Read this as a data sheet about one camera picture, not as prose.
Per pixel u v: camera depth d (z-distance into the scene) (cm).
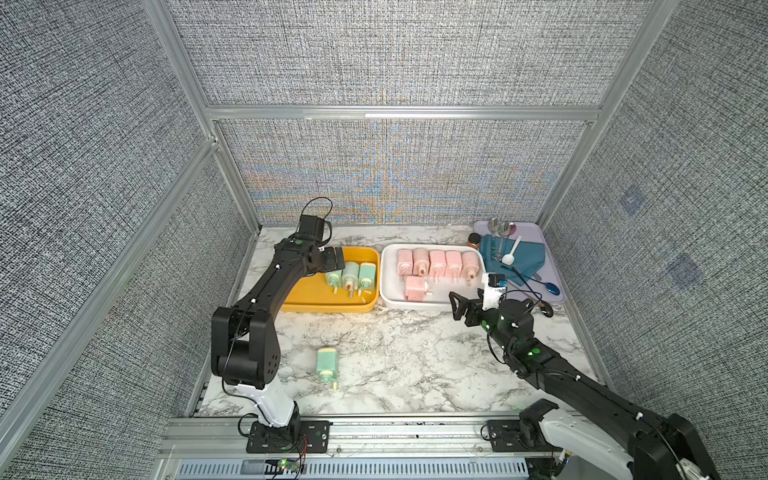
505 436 73
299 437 72
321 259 80
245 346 46
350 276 95
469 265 99
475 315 72
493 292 70
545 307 97
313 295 98
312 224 71
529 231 120
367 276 96
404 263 100
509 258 110
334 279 97
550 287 100
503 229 117
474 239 104
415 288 93
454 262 100
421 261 100
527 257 110
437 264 100
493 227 118
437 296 98
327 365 79
